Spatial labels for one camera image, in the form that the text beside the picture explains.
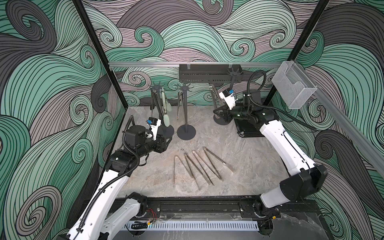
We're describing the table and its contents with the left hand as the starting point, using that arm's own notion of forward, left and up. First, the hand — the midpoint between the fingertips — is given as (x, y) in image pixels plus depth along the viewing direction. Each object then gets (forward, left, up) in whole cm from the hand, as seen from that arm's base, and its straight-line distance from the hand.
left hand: (166, 135), depth 68 cm
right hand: (+12, -23, +4) cm, 26 cm away
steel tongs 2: (+7, -22, -29) cm, 37 cm away
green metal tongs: (+26, +3, -7) cm, 28 cm away
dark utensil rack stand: (+23, +8, -27) cm, 36 cm away
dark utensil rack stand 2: (+22, -9, -28) cm, 36 cm away
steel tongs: (+2, -2, -30) cm, 30 cm away
